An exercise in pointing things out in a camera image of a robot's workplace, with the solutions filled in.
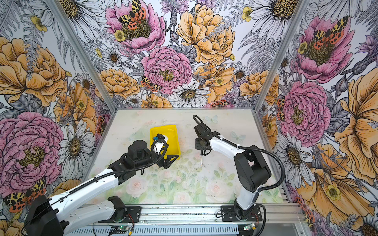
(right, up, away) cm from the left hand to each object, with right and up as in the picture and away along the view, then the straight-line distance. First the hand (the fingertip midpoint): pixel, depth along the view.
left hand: (171, 154), depth 77 cm
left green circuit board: (-24, -34, -6) cm, 42 cm away
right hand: (+16, 0, +16) cm, 23 cm away
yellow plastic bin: (-4, +9, +25) cm, 27 cm away
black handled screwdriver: (+16, -5, +15) cm, 23 cm away
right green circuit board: (+38, -34, -5) cm, 51 cm away
